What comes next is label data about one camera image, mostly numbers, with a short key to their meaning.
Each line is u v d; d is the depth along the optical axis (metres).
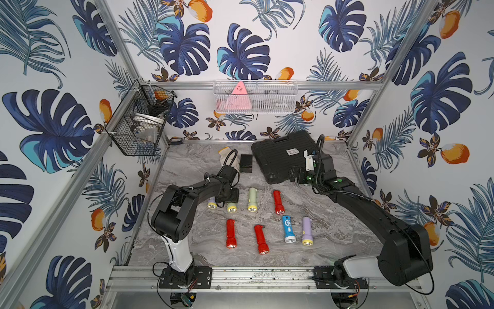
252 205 0.91
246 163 1.06
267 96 0.92
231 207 0.90
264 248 0.80
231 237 0.82
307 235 0.82
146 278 0.76
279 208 0.92
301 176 0.75
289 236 0.81
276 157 1.05
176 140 1.21
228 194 0.83
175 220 0.49
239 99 0.91
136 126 0.84
